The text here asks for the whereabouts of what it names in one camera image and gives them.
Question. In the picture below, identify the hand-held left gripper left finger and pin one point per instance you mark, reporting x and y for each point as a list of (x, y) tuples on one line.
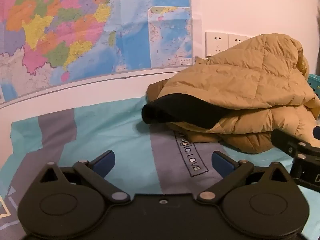
[(105, 163)]

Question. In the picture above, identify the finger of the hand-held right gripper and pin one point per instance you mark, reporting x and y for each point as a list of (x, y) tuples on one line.
[(287, 141), (317, 132)]

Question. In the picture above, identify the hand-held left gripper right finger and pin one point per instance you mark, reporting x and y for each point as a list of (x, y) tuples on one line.
[(221, 163)]

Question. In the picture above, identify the tan puffer jacket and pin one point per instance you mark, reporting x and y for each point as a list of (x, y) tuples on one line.
[(237, 80)]

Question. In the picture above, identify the teal grey bed sheet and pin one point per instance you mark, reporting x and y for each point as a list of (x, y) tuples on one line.
[(112, 135)]

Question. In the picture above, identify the teal plastic basket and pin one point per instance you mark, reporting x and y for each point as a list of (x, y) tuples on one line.
[(314, 81)]

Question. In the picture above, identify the white wall socket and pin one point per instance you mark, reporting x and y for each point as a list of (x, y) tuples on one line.
[(237, 40), (217, 43)]

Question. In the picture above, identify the colourful wall map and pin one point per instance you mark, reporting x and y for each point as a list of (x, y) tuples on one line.
[(75, 30)]

